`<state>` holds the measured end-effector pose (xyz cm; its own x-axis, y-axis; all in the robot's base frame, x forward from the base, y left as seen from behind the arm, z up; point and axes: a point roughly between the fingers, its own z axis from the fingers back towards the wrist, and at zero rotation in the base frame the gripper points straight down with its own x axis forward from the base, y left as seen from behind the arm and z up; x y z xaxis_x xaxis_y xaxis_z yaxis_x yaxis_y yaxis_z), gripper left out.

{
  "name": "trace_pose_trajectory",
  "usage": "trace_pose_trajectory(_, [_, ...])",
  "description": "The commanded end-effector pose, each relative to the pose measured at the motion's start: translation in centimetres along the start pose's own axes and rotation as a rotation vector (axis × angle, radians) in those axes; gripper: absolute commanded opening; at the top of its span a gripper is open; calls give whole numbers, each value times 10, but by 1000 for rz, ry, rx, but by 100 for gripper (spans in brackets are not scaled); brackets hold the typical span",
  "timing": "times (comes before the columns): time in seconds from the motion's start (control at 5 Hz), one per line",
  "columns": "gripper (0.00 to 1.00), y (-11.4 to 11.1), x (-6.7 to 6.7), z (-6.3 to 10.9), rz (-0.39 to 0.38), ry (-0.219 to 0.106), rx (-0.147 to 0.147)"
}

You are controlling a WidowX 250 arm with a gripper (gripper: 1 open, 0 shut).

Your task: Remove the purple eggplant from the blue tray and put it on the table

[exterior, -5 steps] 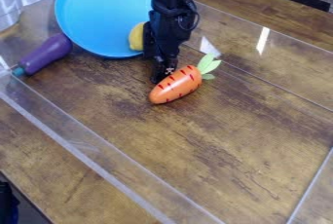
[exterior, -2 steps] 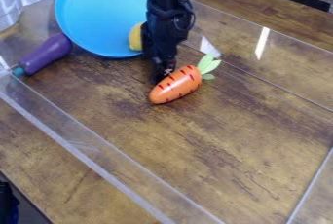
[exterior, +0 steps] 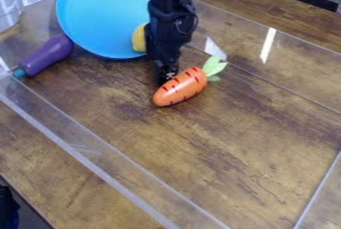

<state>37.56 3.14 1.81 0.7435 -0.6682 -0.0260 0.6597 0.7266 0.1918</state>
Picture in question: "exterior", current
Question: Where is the purple toy eggplant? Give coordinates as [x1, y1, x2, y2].
[13, 34, 75, 78]

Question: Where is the orange toy carrot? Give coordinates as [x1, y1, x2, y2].
[152, 56, 228, 107]

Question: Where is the blue plastic plate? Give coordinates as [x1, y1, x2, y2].
[56, 0, 150, 60]

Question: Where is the clear acrylic enclosure wall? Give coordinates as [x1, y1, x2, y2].
[0, 0, 341, 229]

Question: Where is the yellow toy lemon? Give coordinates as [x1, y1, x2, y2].
[132, 24, 147, 52]

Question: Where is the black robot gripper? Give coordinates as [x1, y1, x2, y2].
[147, 0, 198, 87]

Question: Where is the dark object at bottom left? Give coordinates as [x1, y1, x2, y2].
[0, 185, 20, 229]

